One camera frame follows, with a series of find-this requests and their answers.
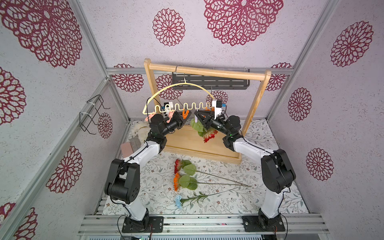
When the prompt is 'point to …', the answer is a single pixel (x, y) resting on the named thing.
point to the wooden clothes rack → (213, 142)
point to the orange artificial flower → (185, 181)
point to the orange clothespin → (185, 115)
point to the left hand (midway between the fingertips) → (191, 112)
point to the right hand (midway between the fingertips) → (194, 112)
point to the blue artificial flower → (195, 198)
